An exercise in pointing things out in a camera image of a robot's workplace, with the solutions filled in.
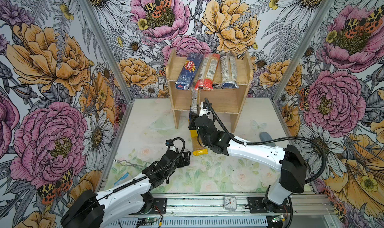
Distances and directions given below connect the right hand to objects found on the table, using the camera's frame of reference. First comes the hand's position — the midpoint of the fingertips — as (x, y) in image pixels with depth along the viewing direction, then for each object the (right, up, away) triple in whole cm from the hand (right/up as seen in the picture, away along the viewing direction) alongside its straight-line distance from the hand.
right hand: (192, 117), depth 77 cm
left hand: (-6, -23, +8) cm, 25 cm away
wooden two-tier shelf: (+20, +10, +15) cm, 27 cm away
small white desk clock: (+18, -42, -3) cm, 46 cm away
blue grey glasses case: (+46, -13, +20) cm, 52 cm away
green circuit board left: (-20, -48, -6) cm, 52 cm away
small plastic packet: (-39, -34, +6) cm, 52 cm away
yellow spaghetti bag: (+3, -20, +14) cm, 24 cm away
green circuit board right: (+41, -48, -6) cm, 63 cm away
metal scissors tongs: (-36, -28, +11) cm, 47 cm away
